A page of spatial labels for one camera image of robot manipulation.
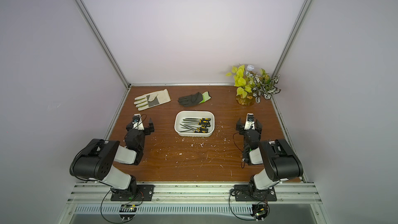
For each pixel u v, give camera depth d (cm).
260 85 86
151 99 110
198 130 93
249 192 72
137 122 76
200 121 97
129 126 81
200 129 93
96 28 87
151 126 85
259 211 70
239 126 83
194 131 94
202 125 96
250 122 76
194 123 98
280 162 45
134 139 70
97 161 45
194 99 110
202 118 100
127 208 71
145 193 73
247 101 106
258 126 81
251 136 68
